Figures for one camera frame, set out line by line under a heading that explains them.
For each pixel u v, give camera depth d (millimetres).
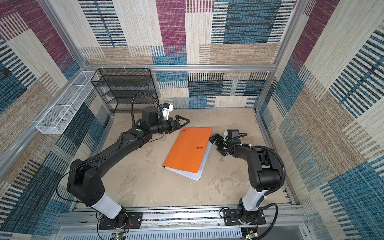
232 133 774
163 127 689
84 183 435
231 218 729
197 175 871
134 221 732
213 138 893
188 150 962
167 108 733
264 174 477
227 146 760
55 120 704
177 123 687
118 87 1082
